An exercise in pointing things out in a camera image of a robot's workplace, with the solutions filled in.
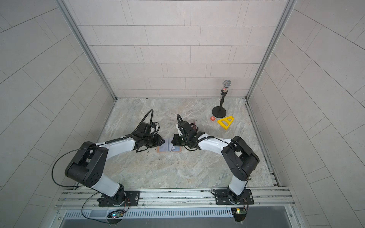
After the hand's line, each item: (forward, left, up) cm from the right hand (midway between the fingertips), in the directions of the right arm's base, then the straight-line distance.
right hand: (170, 142), depth 85 cm
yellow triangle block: (+12, -37, -6) cm, 39 cm away
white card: (-2, 0, -1) cm, 3 cm away
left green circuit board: (-33, +24, -2) cm, 41 cm away
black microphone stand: (+25, -36, -5) cm, 44 cm away
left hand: (+4, +3, -3) cm, 5 cm away
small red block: (+20, -29, -5) cm, 36 cm away
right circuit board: (-36, -33, -8) cm, 50 cm away
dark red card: (-1, -14, +17) cm, 22 cm away
